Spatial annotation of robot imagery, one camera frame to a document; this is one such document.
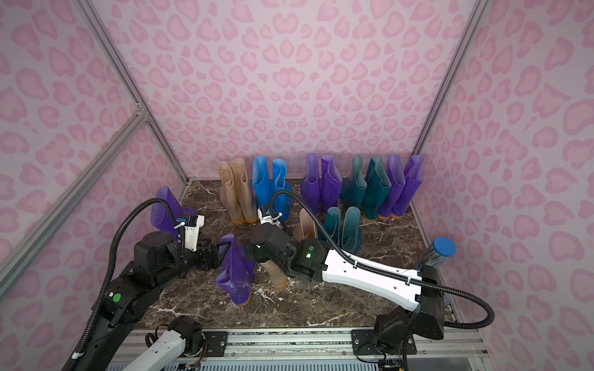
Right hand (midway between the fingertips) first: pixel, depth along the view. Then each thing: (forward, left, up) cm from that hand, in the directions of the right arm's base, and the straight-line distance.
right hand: (258, 240), depth 69 cm
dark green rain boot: (+7, -23, -1) cm, 23 cm away
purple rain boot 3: (+25, -46, -1) cm, 52 cm away
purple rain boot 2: (+25, -23, -3) cm, 34 cm away
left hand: (-2, +10, +3) cm, 10 cm away
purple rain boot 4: (+8, +33, +1) cm, 34 cm away
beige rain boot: (+22, +9, -3) cm, 24 cm away
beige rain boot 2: (-5, -4, -17) cm, 18 cm away
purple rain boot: (+24, -15, -3) cm, 28 cm away
